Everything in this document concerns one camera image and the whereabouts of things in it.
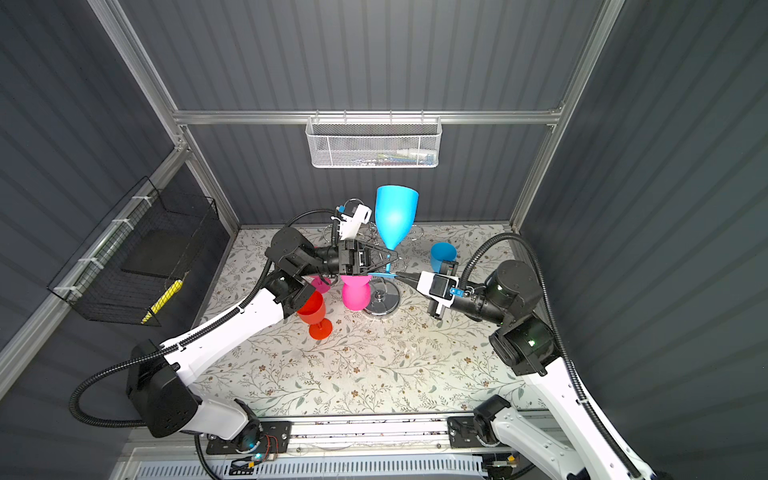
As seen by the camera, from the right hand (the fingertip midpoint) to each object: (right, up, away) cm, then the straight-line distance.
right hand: (403, 275), depth 53 cm
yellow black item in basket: (-54, -5, +17) cm, 57 cm away
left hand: (-1, +2, +1) cm, 3 cm away
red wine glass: (-22, -12, +24) cm, 35 cm away
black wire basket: (-66, -3, +10) cm, 67 cm away
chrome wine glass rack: (-4, -9, +37) cm, 38 cm away
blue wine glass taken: (+14, +4, +41) cm, 43 cm away
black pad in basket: (-62, +4, +21) cm, 66 cm away
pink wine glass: (-11, -5, +21) cm, 25 cm away
